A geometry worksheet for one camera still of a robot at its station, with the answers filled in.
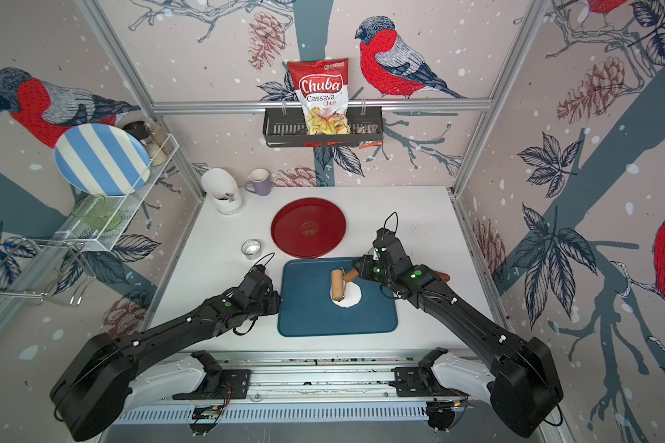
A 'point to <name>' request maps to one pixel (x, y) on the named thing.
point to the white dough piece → (352, 295)
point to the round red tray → (308, 228)
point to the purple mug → (261, 183)
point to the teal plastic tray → (307, 306)
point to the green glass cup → (97, 211)
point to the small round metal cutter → (251, 248)
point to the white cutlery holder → (223, 187)
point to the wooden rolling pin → (339, 281)
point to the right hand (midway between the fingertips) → (357, 261)
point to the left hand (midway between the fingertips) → (282, 294)
